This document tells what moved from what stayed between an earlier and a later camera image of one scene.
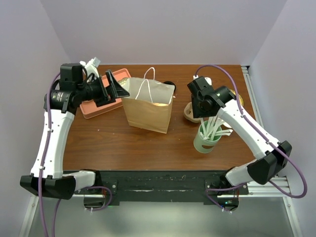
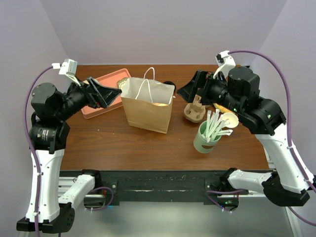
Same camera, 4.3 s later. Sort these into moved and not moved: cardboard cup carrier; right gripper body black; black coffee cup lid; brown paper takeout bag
Moved: right gripper body black
Not moved: brown paper takeout bag; black coffee cup lid; cardboard cup carrier
